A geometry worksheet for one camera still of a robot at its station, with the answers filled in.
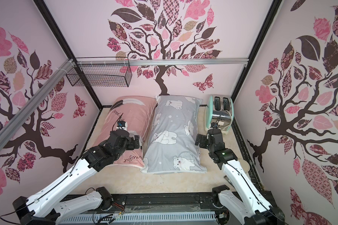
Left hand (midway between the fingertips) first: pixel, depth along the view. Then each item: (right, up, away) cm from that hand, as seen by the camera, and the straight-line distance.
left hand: (131, 139), depth 74 cm
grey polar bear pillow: (+22, -6, +7) cm, 24 cm away
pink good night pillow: (-3, +17, +26) cm, 31 cm away
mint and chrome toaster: (+55, +17, +19) cm, 61 cm away
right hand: (+42, +1, +6) cm, 42 cm away
